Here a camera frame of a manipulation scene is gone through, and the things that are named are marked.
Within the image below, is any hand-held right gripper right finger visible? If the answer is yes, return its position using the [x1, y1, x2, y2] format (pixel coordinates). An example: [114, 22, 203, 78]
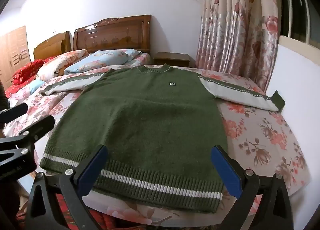
[210, 145, 294, 230]

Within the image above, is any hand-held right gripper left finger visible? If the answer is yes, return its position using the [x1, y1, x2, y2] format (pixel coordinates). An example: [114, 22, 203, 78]
[25, 144, 109, 230]

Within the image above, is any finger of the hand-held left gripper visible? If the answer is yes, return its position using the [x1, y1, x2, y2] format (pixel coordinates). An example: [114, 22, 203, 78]
[0, 115, 55, 183]
[0, 103, 28, 123]

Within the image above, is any green knit sweater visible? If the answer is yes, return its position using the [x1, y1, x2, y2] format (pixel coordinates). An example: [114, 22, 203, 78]
[39, 63, 286, 213]

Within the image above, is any person's left forearm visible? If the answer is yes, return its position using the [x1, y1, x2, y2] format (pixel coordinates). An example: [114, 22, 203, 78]
[0, 80, 10, 111]

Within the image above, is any red blanket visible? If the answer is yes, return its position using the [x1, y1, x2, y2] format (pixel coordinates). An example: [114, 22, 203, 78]
[5, 56, 57, 98]

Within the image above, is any bed with floral sheet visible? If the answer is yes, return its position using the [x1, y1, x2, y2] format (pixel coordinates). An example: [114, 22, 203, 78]
[4, 51, 312, 228]

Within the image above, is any red patterned cloth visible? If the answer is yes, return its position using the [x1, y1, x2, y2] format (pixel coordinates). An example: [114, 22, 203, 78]
[54, 192, 140, 230]

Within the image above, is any floral pink pillow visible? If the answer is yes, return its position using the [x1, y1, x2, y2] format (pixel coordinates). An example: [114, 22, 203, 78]
[36, 49, 90, 81]

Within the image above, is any wooden wardrobe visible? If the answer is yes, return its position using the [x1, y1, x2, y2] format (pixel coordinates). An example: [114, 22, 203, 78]
[0, 25, 32, 84]

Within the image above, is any small wooden headboard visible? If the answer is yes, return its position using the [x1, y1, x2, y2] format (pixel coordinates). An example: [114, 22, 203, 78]
[34, 31, 73, 60]

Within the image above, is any light blue pillow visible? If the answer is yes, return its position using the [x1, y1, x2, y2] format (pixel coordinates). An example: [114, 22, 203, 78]
[64, 49, 142, 75]

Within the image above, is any large wooden headboard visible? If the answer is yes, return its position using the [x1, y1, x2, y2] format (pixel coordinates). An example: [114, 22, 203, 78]
[73, 15, 152, 56]

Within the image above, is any wooden nightstand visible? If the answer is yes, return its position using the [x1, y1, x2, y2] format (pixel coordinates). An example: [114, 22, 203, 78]
[153, 52, 192, 68]

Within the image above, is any floral curtain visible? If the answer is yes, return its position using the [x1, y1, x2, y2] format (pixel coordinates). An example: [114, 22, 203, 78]
[195, 0, 280, 95]

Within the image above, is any window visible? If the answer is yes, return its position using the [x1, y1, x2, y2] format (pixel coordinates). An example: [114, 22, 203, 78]
[277, 0, 320, 50]

